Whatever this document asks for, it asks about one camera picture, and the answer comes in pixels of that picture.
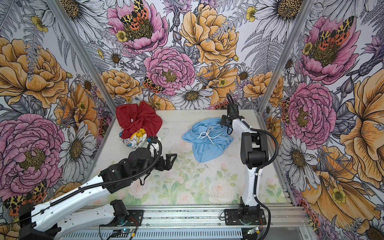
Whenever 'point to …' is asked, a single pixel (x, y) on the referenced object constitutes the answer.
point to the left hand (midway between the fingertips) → (168, 158)
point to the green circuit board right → (250, 231)
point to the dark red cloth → (131, 117)
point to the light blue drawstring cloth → (209, 138)
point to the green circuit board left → (126, 230)
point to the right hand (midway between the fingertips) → (225, 124)
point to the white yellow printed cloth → (136, 139)
